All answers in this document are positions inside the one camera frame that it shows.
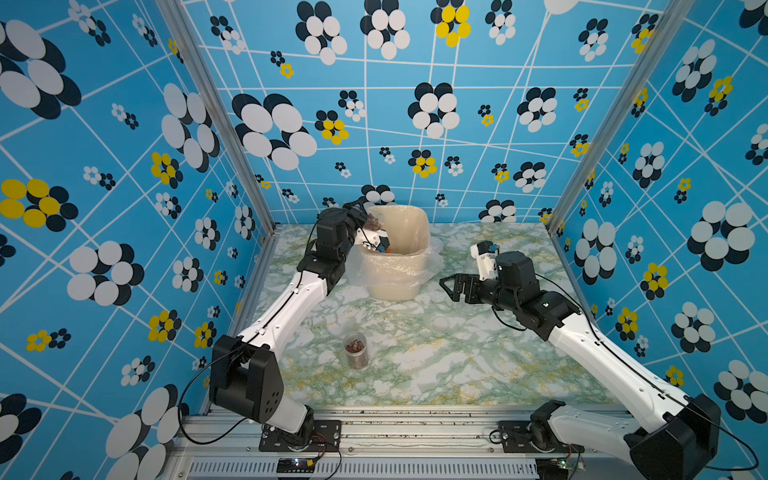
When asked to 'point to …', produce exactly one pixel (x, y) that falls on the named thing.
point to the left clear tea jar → (356, 350)
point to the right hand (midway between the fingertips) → (457, 280)
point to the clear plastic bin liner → (355, 271)
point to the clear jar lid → (440, 322)
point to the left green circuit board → (295, 465)
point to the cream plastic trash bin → (398, 275)
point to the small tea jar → (375, 219)
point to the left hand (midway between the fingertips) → (351, 196)
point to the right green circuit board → (552, 467)
